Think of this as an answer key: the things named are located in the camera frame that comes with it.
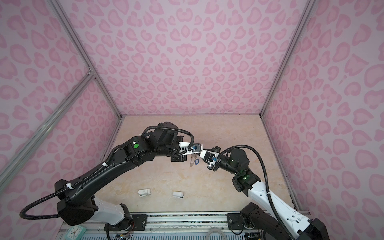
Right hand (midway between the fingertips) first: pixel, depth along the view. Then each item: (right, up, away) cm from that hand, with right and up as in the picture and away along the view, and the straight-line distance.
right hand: (198, 148), depth 66 cm
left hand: (-2, +2, -1) cm, 3 cm away
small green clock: (-57, -40, +3) cm, 69 cm away
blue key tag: (-1, -9, +16) cm, 18 cm away
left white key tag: (-29, -26, +13) cm, 41 cm away
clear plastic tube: (+8, -38, +3) cm, 39 cm away
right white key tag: (-10, -27, +14) cm, 32 cm away
